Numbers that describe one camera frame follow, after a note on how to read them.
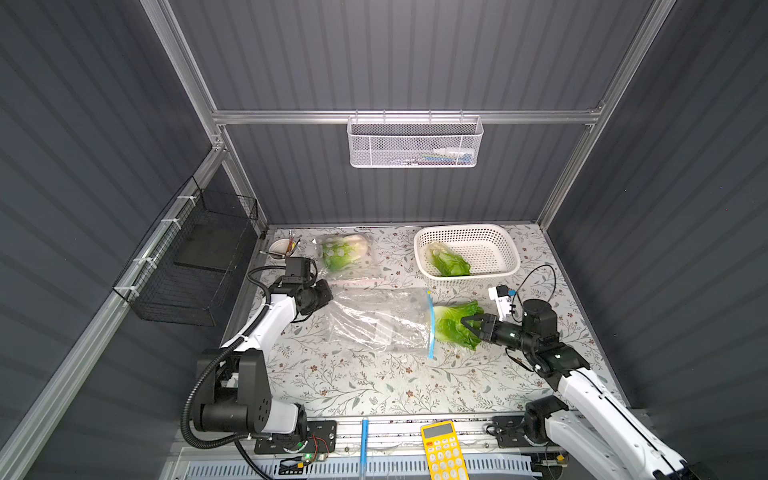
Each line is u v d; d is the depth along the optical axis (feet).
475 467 2.32
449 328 2.56
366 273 3.50
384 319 3.13
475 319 2.46
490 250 3.67
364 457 2.32
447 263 3.19
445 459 2.28
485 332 2.24
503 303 2.37
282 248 3.41
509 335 2.19
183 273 2.41
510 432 2.41
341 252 3.35
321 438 2.37
